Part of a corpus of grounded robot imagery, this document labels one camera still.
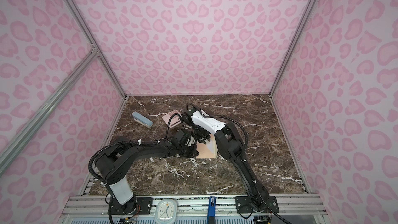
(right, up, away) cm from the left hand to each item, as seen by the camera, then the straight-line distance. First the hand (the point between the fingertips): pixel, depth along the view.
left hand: (201, 152), depth 89 cm
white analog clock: (-15, -21, -20) cm, 32 cm away
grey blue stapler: (-38, +18, +13) cm, 44 cm away
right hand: (+3, +6, +3) cm, 7 cm away
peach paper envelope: (+4, +1, +2) cm, 5 cm away
